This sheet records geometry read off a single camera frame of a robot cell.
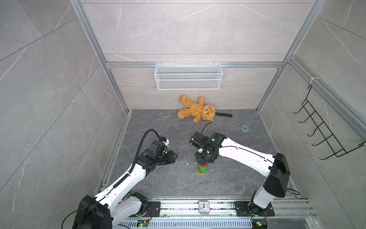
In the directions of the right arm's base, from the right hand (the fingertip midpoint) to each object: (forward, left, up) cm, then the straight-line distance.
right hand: (202, 161), depth 78 cm
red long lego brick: (-2, -1, -2) cm, 3 cm away
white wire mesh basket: (+57, +6, +18) cm, 60 cm away
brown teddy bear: (+45, -1, -5) cm, 45 cm away
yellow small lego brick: (-3, +1, -12) cm, 12 cm away
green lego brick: (-3, 0, -3) cm, 5 cm away
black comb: (+47, -23, -13) cm, 54 cm away
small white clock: (-20, 0, -11) cm, 23 cm away
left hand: (+5, +15, -1) cm, 15 cm away
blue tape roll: (+31, -36, -12) cm, 49 cm away
